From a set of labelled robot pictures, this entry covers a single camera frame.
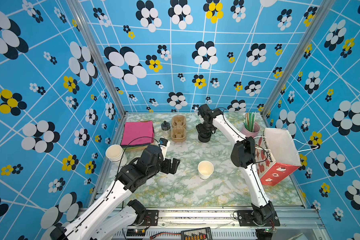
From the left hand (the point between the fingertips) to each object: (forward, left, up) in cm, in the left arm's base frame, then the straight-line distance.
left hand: (173, 158), depth 72 cm
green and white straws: (+28, -47, -6) cm, 55 cm away
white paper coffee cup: (0, -17, -12) cm, 21 cm away
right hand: (+29, -20, -14) cm, 38 cm away
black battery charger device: (-29, -15, -19) cm, 38 cm away
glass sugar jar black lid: (+28, +7, -10) cm, 31 cm away
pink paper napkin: (+37, +35, -25) cm, 56 cm away
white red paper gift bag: (0, -49, +3) cm, 49 cm away
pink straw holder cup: (+22, -49, -10) cm, 54 cm away
